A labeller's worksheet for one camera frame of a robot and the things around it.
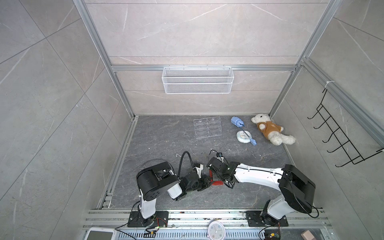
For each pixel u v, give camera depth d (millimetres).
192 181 689
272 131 1005
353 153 588
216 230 688
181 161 762
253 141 985
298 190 433
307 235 675
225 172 634
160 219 724
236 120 1093
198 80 1009
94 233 663
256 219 758
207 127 1066
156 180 510
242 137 1033
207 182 792
